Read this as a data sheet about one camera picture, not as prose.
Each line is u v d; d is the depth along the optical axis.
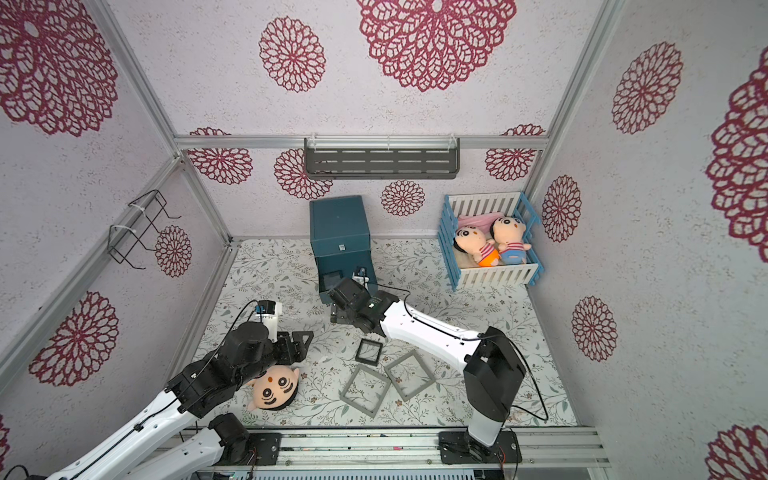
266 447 0.74
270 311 0.64
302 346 0.66
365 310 0.57
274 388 0.76
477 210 1.13
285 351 0.64
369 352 0.91
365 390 0.83
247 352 0.53
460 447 0.74
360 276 0.73
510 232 1.01
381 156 0.94
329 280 0.97
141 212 0.78
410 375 0.86
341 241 0.94
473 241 1.02
